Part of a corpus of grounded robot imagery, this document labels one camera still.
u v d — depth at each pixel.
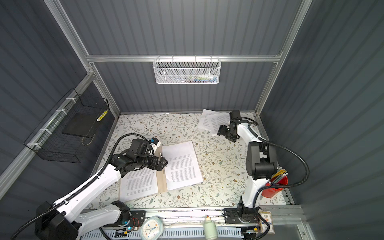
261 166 0.51
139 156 0.61
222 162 0.94
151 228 0.69
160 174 0.89
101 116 0.81
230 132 0.82
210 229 0.65
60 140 0.70
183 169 0.91
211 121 1.16
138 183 0.85
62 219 0.38
